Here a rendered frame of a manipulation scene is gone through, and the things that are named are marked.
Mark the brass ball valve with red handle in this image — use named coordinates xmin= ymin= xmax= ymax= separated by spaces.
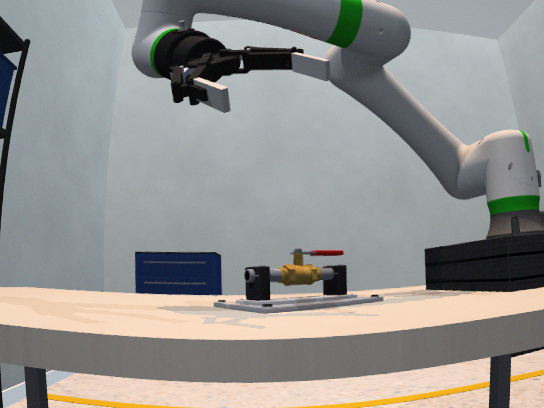
xmin=236 ymin=248 xmax=357 ymax=306

